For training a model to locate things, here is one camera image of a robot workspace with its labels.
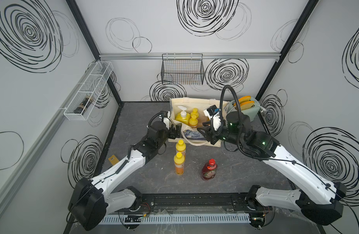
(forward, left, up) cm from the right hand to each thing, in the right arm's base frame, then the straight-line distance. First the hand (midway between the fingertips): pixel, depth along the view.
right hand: (201, 127), depth 63 cm
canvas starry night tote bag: (+24, -2, -11) cm, 27 cm away
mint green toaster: (+28, -37, -22) cm, 51 cm away
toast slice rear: (+32, -31, -14) cm, 47 cm away
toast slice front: (+28, -31, -15) cm, 45 cm away
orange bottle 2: (-2, +9, -15) cm, 18 cm away
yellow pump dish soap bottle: (+16, +9, -12) cm, 22 cm away
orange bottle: (+14, +3, -15) cm, 20 cm away
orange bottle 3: (-9, +10, -14) cm, 20 cm away
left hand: (+10, +13, -11) cm, 20 cm away
